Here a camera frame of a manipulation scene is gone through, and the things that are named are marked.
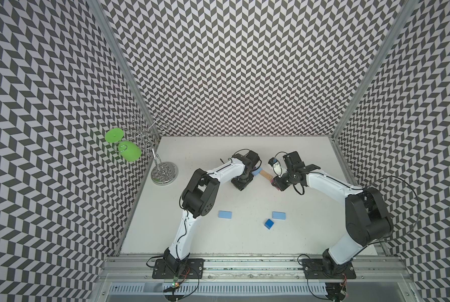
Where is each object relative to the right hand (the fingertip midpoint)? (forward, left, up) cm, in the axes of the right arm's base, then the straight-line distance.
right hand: (276, 183), depth 91 cm
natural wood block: (+8, +3, -5) cm, 10 cm away
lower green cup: (+7, +67, +18) cm, 70 cm away
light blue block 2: (-13, +25, -7) cm, 29 cm away
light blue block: (+9, +9, -3) cm, 13 cm away
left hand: (+2, +15, -5) cm, 16 cm away
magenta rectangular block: (+2, +2, -1) cm, 3 cm away
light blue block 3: (-14, 0, -6) cm, 15 cm away
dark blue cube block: (-18, +5, -5) cm, 19 cm away
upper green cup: (+8, +70, +27) cm, 76 cm away
